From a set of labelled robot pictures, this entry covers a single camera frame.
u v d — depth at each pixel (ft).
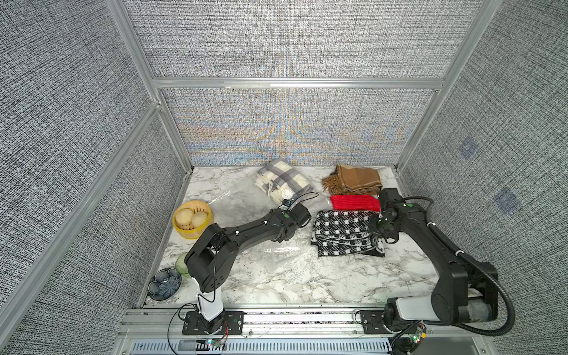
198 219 3.03
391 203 2.21
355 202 3.49
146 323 2.46
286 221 2.06
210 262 1.51
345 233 2.88
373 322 2.41
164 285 2.66
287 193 3.37
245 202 3.47
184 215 3.08
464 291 1.36
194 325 2.39
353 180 3.60
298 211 2.32
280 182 3.48
